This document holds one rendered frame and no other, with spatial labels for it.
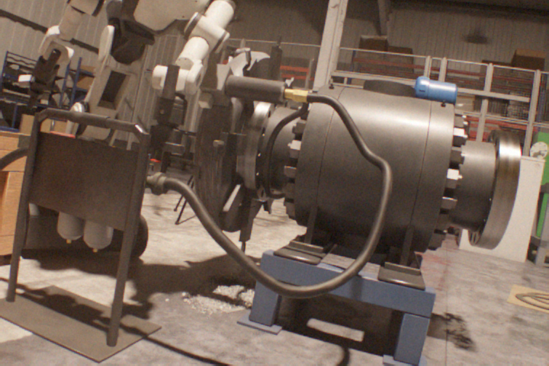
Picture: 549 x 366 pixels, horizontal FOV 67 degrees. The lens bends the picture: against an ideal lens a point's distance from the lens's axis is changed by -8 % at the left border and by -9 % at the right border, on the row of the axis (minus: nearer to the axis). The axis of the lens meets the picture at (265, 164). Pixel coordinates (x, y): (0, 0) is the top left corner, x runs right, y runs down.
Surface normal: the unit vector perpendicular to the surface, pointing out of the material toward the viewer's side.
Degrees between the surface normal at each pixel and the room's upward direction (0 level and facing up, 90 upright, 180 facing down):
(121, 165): 90
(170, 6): 140
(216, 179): 110
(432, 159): 80
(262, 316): 90
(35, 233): 90
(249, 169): 117
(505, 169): 74
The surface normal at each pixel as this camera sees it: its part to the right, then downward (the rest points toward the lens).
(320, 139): -0.24, -0.22
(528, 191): -0.38, -0.07
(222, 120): 0.29, -0.05
